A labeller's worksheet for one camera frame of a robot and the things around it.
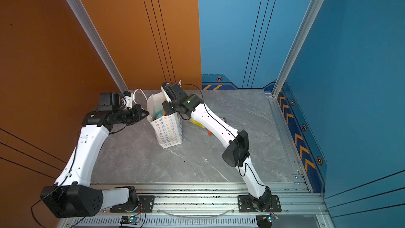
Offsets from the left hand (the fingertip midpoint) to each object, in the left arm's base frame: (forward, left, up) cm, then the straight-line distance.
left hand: (149, 111), depth 76 cm
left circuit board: (-41, +6, -28) cm, 50 cm away
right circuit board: (-41, -55, -28) cm, 74 cm away
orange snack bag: (+8, 0, -13) cm, 15 cm away
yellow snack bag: (+11, -21, -25) cm, 35 cm away
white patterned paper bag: (-5, -8, -9) cm, 13 cm away
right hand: (+5, -7, -1) cm, 9 cm away
